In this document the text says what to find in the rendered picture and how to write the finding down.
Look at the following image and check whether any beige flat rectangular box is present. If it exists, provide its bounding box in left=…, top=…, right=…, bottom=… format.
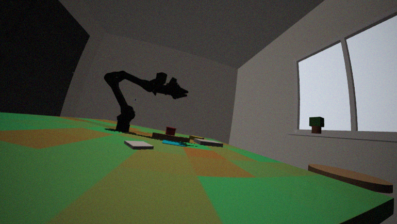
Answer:
left=194, top=138, right=223, bottom=147

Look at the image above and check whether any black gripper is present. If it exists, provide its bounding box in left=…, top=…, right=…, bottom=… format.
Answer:
left=163, top=82, right=188, bottom=99

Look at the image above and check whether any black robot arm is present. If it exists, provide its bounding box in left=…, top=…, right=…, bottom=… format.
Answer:
left=104, top=71, right=167, bottom=132

